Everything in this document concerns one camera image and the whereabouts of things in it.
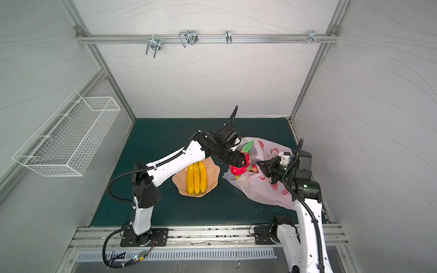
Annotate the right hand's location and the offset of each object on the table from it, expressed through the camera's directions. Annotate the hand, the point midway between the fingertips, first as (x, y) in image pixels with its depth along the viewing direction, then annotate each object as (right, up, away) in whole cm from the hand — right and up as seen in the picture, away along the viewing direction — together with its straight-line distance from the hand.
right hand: (257, 161), depth 70 cm
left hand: (-7, -2, +6) cm, 10 cm away
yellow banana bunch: (-28, -12, +18) cm, 36 cm away
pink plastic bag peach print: (-1, -9, 0) cm, 9 cm away
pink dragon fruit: (-8, -5, +5) cm, 11 cm away
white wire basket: (-78, +8, -2) cm, 79 cm away
